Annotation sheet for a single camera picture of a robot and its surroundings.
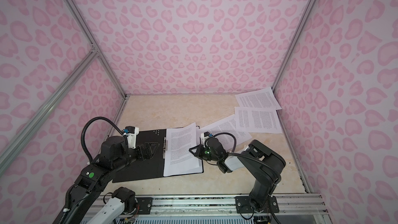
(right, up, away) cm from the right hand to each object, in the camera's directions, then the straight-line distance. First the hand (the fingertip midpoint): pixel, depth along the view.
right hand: (189, 150), depth 84 cm
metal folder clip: (-15, 0, +8) cm, 17 cm away
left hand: (-16, +7, -13) cm, 22 cm away
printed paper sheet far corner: (+53, +30, +35) cm, 70 cm away
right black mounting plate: (+26, -23, -10) cm, 37 cm away
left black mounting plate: (-20, -23, -10) cm, 32 cm away
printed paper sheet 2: (+5, -9, -4) cm, 11 cm away
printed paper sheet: (-6, -4, +4) cm, 8 cm away
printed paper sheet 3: (+24, +12, +20) cm, 33 cm away
